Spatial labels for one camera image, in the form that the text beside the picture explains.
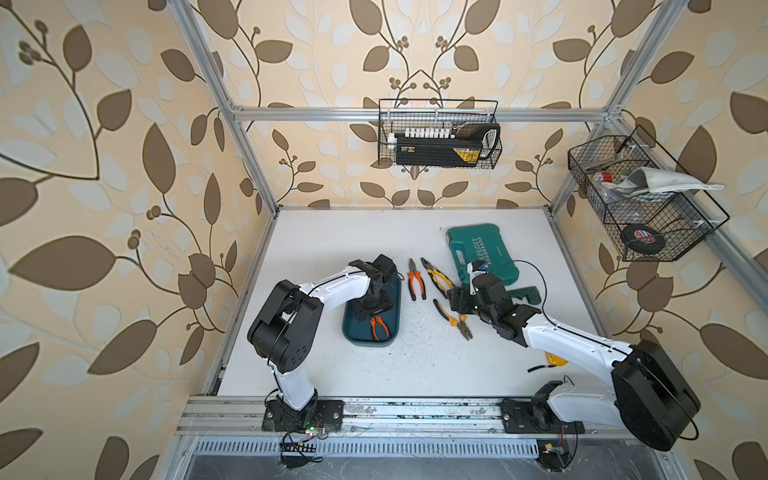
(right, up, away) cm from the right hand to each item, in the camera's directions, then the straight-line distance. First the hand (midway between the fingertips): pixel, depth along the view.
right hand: (457, 292), depth 88 cm
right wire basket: (+45, +23, -16) cm, 53 cm away
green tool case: (+8, +14, +16) cm, 23 cm away
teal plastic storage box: (-28, -12, -2) cm, 31 cm away
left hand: (-22, -6, +2) cm, 23 cm away
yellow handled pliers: (-1, -9, +1) cm, 9 cm away
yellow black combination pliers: (-3, +1, +11) cm, 12 cm away
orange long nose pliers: (-25, -9, +1) cm, 27 cm away
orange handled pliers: (-12, +5, +14) cm, 19 cm away
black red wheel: (+42, +16, -16) cm, 48 cm away
